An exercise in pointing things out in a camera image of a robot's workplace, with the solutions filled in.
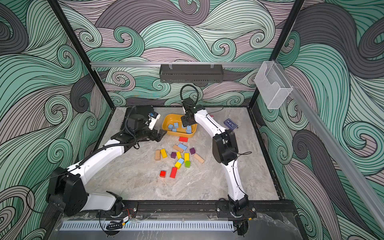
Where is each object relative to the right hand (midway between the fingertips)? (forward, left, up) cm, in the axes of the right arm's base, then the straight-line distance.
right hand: (186, 121), depth 97 cm
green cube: (-25, 0, -10) cm, 27 cm away
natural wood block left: (-20, +18, -8) cm, 28 cm away
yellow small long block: (-19, +5, -10) cm, 22 cm away
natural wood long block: (-21, -7, -11) cm, 25 cm away
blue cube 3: (-2, +9, -7) cm, 11 cm away
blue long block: (-2, -1, -7) cm, 7 cm away
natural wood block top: (-13, +7, -11) cm, 19 cm away
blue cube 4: (-8, +2, +5) cm, 9 cm away
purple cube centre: (-19, +8, -10) cm, 23 cm away
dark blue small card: (+5, -32, -9) cm, 34 cm away
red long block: (-30, +8, -11) cm, 33 cm away
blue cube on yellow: (-24, +3, -8) cm, 25 cm away
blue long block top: (-13, +3, -10) cm, 17 cm away
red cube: (-32, +14, -8) cm, 36 cm away
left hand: (-11, +15, +11) cm, 21 cm away
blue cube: (+3, +8, -7) cm, 11 cm away
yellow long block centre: (-20, 0, -11) cm, 23 cm away
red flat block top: (-7, +2, -10) cm, 13 cm away
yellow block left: (-18, +15, -10) cm, 25 cm away
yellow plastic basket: (-2, +4, -9) cm, 10 cm away
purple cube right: (-17, -4, -9) cm, 20 cm away
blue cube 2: (+2, +12, -7) cm, 14 cm away
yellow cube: (-26, +5, -9) cm, 28 cm away
